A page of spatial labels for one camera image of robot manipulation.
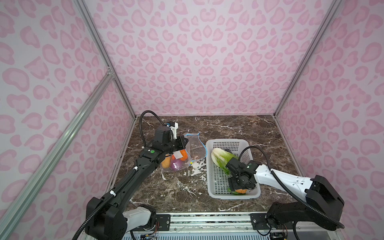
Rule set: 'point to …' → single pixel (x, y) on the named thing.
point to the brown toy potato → (241, 191)
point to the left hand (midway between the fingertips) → (189, 137)
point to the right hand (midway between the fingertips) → (237, 186)
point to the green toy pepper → (229, 190)
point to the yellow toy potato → (165, 163)
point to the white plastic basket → (217, 181)
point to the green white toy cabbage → (221, 157)
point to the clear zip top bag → (195, 150)
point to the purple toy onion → (176, 164)
